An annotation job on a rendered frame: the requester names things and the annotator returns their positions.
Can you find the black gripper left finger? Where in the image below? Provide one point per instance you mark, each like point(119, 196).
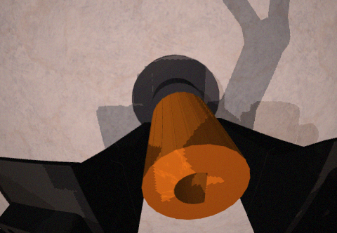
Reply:
point(104, 189)

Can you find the dark grey round pedestal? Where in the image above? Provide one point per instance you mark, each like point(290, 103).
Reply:
point(170, 74)

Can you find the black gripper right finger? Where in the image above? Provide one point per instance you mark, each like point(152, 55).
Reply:
point(284, 177)

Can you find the orange knob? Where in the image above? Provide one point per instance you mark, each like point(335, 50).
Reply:
point(193, 169)

